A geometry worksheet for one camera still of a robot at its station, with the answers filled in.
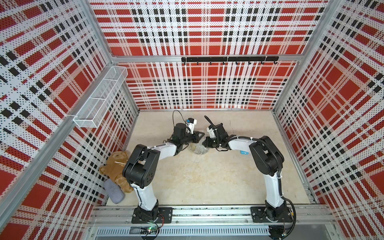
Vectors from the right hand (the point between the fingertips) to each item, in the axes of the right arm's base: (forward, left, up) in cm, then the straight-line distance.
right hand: (204, 143), depth 99 cm
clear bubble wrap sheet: (-4, +4, 0) cm, 6 cm away
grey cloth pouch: (-32, +48, +1) cm, 57 cm away
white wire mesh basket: (+11, +71, +19) cm, 74 cm away
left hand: (+1, -1, +10) cm, 10 cm away
